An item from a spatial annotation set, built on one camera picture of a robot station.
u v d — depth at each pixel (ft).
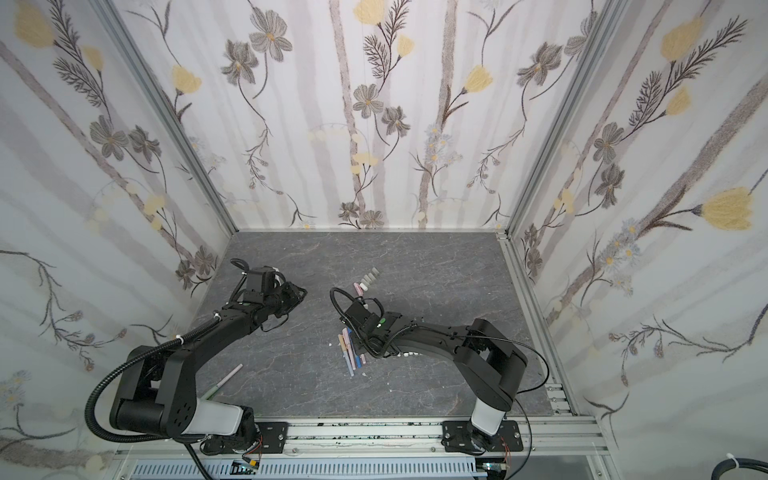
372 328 2.12
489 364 1.50
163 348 1.51
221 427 1.94
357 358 2.84
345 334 3.02
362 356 2.89
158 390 1.41
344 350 2.90
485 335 1.55
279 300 2.52
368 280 3.42
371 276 3.46
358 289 3.34
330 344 2.97
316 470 2.30
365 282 3.42
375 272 3.52
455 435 2.45
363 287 3.36
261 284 2.30
